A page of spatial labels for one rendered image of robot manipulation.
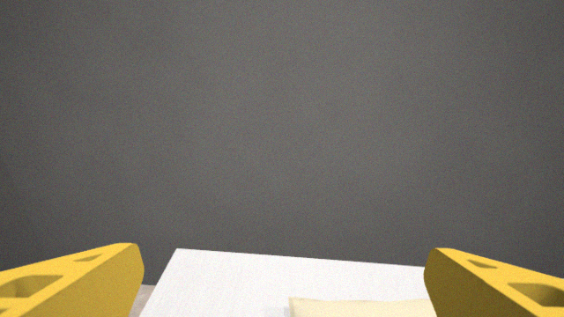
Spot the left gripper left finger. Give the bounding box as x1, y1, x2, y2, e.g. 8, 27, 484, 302
0, 243, 145, 317

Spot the cream pillow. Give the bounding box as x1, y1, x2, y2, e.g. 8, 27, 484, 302
288, 297, 437, 317

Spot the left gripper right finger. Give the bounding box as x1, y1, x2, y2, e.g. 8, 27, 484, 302
423, 248, 564, 317

